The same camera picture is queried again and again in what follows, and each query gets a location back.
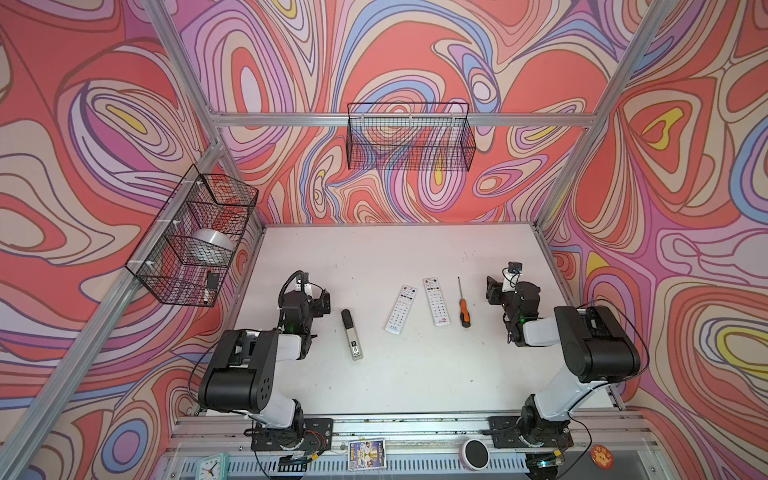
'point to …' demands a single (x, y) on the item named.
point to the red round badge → (602, 456)
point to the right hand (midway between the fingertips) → (497, 282)
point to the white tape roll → (212, 243)
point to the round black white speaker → (474, 454)
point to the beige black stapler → (355, 346)
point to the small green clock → (213, 467)
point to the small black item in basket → (213, 281)
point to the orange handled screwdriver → (463, 309)
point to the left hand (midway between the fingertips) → (312, 288)
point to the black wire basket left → (187, 250)
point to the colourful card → (367, 454)
